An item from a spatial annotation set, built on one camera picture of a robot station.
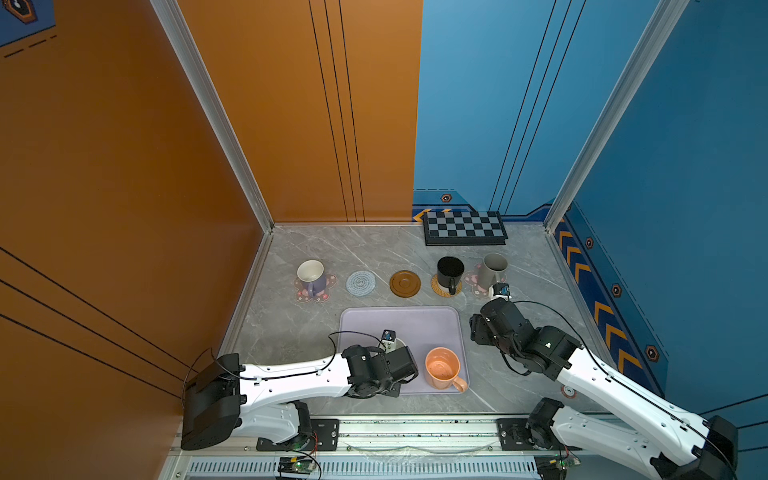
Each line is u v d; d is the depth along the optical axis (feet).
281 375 1.48
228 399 1.34
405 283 3.36
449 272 3.12
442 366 2.72
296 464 2.32
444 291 3.23
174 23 2.32
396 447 2.38
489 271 3.08
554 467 2.31
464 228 3.79
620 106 2.79
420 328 3.02
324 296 3.26
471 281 3.38
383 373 1.89
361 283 3.36
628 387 1.47
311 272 3.30
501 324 1.85
